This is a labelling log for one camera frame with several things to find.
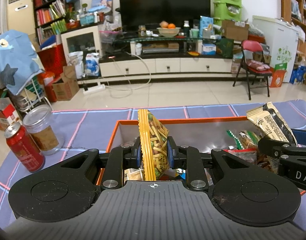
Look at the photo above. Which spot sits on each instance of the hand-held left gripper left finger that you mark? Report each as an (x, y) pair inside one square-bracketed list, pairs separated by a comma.
[(137, 153)]

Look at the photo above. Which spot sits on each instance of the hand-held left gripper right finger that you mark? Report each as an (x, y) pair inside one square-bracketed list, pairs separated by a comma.
[(170, 153)]

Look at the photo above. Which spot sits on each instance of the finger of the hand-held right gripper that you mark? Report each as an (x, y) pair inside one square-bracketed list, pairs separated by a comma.
[(270, 146), (304, 137)]

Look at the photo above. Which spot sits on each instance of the yellow striped pea snack packet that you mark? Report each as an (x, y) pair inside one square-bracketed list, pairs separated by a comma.
[(155, 140)]

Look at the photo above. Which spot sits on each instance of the beige snack packet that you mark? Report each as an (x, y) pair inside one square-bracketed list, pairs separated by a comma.
[(270, 122)]

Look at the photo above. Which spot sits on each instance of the clear bag of red dates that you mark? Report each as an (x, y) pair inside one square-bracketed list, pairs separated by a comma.
[(242, 155)]

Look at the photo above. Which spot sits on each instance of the orange cardboard box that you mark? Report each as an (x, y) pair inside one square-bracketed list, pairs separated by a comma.
[(197, 135)]

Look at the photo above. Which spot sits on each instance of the green striped snack packet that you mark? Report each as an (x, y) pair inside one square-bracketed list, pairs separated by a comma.
[(249, 138), (234, 138)]

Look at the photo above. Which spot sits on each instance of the purple plaid tablecloth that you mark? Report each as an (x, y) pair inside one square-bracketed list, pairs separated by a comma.
[(93, 125)]

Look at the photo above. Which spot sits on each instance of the orange green gift bag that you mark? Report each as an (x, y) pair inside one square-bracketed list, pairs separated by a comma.
[(277, 76)]

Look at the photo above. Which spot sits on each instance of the white power strip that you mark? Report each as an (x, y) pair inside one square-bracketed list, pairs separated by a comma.
[(94, 89)]

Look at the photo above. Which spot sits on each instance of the white tv stand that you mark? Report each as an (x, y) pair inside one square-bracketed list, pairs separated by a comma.
[(168, 67)]

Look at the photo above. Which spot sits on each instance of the red folding chair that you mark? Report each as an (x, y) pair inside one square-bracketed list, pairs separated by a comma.
[(252, 52)]

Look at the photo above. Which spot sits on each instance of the white chest freezer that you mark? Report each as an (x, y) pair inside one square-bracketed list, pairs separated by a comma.
[(275, 45)]

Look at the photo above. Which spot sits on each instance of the cardboard box on floor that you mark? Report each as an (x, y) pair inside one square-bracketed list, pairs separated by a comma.
[(65, 87)]

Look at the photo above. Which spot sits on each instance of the glass jar with cork sleeve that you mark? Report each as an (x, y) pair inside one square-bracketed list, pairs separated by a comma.
[(41, 130)]

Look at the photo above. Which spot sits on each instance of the blue white bag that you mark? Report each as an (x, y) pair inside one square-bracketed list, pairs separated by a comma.
[(93, 65)]

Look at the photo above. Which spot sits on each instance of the dark green bag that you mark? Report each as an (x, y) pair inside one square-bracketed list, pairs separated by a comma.
[(225, 48)]

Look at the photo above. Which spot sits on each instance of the white plastic bag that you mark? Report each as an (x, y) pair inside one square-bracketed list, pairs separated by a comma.
[(76, 63)]

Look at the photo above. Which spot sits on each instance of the blue white tissue box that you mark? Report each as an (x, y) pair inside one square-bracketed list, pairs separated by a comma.
[(208, 49)]

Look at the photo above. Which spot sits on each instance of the red soda can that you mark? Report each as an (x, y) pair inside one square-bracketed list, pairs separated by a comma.
[(24, 150)]

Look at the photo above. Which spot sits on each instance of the brown cardboard box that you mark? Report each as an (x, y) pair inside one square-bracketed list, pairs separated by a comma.
[(234, 31)]

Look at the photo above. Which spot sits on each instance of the beige fruit bowl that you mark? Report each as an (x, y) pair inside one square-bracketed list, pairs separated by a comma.
[(168, 32)]

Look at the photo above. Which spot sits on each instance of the white glass-door cabinet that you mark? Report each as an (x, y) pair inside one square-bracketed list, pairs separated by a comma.
[(80, 45)]

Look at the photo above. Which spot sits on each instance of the dark thermos bottle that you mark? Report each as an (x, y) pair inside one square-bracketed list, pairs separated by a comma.
[(186, 28)]

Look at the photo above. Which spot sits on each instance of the wooden shelf unit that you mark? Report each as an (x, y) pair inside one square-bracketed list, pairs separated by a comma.
[(296, 10)]

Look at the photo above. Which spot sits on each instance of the pale orange fruit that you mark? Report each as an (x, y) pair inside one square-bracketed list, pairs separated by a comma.
[(164, 24)]

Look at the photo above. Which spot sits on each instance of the light blue snack bag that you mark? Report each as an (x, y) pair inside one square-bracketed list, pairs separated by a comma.
[(206, 25)]

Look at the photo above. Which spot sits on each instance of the red white carton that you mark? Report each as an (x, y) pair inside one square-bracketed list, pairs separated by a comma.
[(4, 115)]

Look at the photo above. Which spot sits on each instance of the green storage rack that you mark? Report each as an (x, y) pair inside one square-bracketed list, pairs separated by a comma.
[(227, 5)]

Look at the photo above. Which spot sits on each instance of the black television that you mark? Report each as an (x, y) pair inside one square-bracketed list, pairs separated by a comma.
[(163, 5)]

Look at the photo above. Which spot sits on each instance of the blue star cloth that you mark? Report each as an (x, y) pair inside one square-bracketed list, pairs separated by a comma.
[(15, 57)]

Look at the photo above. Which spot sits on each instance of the dark bookshelf with books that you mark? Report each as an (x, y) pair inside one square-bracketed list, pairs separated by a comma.
[(50, 7)]

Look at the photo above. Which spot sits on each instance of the standing air conditioner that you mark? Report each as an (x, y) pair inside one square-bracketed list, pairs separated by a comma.
[(20, 10)]

